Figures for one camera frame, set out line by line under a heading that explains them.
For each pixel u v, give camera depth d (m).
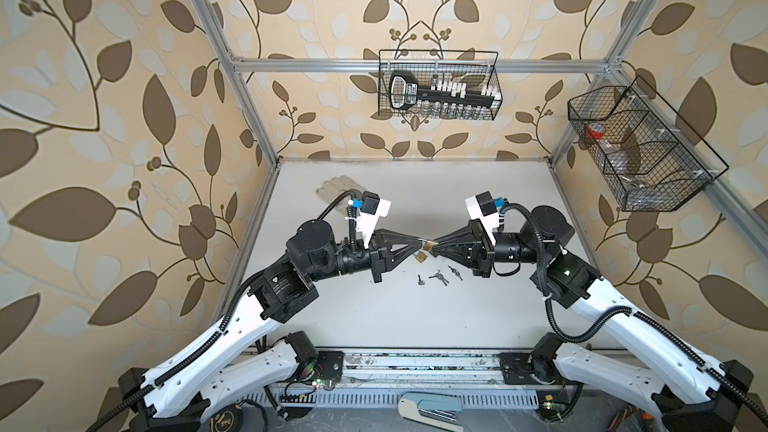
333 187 1.12
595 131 0.88
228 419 0.65
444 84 0.82
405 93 0.85
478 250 0.52
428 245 0.55
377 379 0.74
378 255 0.48
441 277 0.91
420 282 0.89
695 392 0.39
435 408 0.67
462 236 0.54
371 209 0.49
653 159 0.72
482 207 0.49
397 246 0.54
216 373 0.42
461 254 0.54
